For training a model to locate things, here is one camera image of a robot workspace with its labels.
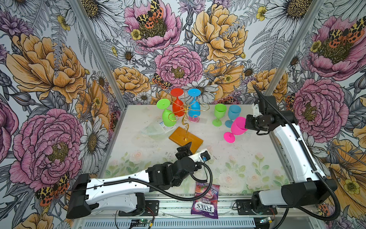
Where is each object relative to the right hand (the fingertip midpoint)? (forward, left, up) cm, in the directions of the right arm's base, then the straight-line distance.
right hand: (247, 127), depth 76 cm
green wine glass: (+12, +42, -4) cm, 44 cm away
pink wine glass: (-2, +6, +2) cm, 6 cm away
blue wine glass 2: (+24, -2, -13) cm, 28 cm away
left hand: (-11, +30, -3) cm, 32 cm away
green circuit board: (-36, +55, -25) cm, 70 cm away
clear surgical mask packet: (+18, +53, -25) cm, 61 cm away
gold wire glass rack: (+12, +35, -24) cm, 44 cm away
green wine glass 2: (+22, +9, -11) cm, 26 cm away
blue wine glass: (+14, +27, 0) cm, 31 cm away
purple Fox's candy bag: (-31, +22, -23) cm, 45 cm away
